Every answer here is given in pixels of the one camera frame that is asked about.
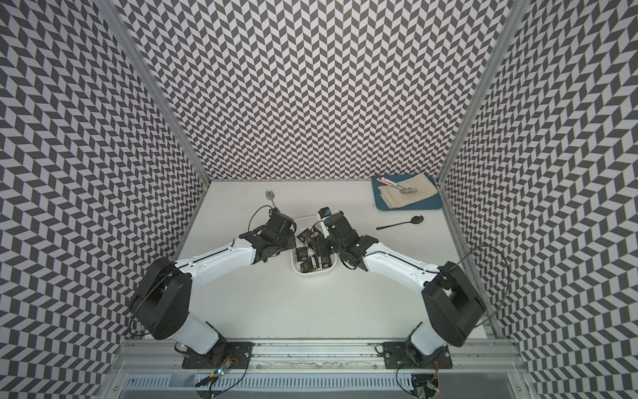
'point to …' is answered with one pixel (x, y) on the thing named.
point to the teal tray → (433, 202)
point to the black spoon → (415, 219)
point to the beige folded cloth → (395, 199)
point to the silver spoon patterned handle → (270, 195)
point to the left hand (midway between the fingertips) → (289, 239)
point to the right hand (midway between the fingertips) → (319, 243)
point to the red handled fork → (403, 189)
